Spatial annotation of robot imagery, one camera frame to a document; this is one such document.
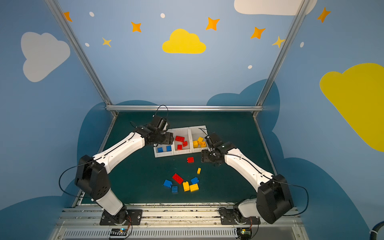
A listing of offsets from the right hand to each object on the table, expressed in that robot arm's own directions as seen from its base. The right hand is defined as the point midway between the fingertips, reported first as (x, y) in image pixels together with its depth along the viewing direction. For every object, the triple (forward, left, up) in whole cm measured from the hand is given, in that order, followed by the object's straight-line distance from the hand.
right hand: (207, 156), depth 85 cm
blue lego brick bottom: (-16, +18, -9) cm, 26 cm away
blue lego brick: (+7, +30, -7) cm, 32 cm away
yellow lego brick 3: (+13, +2, -7) cm, 15 cm away
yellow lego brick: (+12, +7, -6) cm, 16 cm away
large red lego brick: (+18, +19, -9) cm, 28 cm away
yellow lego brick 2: (+18, +5, -8) cm, 20 cm away
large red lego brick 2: (-11, +16, -10) cm, 22 cm away
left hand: (+9, +24, +5) cm, 26 cm away
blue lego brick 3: (-14, +22, -9) cm, 27 cm away
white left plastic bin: (+9, +28, -10) cm, 31 cm away
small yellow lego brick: (-5, +5, -9) cm, 11 cm away
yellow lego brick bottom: (-15, +12, -8) cm, 20 cm away
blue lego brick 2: (+11, +26, -11) cm, 30 cm away
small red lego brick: (+3, +10, -11) cm, 15 cm away
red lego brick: (+12, +19, -10) cm, 24 cm away
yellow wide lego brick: (-15, +7, -9) cm, 19 cm away
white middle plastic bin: (+24, +18, -9) cm, 31 cm away
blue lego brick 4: (-11, +7, -10) cm, 16 cm away
